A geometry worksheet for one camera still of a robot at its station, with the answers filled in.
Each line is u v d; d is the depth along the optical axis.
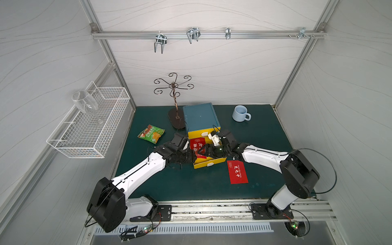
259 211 0.73
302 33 0.77
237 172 0.88
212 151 0.75
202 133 0.81
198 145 0.88
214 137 0.80
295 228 0.72
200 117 0.86
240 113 1.11
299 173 0.46
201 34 0.77
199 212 0.75
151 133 1.01
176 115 1.11
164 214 0.73
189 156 0.72
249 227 0.70
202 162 0.77
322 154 0.45
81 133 0.66
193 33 0.76
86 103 0.66
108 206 0.40
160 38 0.78
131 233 0.71
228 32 0.75
